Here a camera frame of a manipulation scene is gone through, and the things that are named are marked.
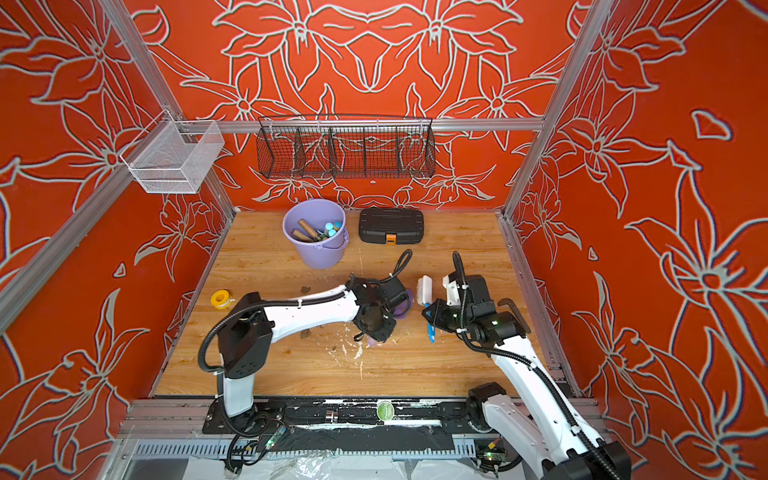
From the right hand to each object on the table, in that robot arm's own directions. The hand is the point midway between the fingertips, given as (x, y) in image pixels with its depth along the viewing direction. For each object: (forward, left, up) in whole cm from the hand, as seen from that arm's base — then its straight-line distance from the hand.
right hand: (423, 310), depth 77 cm
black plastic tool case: (+38, +9, -8) cm, 40 cm away
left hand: (-2, +10, -9) cm, 14 cm away
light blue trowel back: (+25, +28, +2) cm, 37 cm away
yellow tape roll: (+8, +63, -12) cm, 65 cm away
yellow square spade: (+32, +37, -4) cm, 49 cm away
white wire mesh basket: (+42, +78, +19) cm, 90 cm away
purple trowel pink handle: (-4, +6, +6) cm, 10 cm away
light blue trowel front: (+27, +29, +4) cm, 39 cm away
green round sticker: (-21, +10, -14) cm, 27 cm away
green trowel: (+28, +40, -2) cm, 49 cm away
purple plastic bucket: (+34, +35, -5) cm, 49 cm away
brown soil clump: (+14, +37, -14) cm, 42 cm away
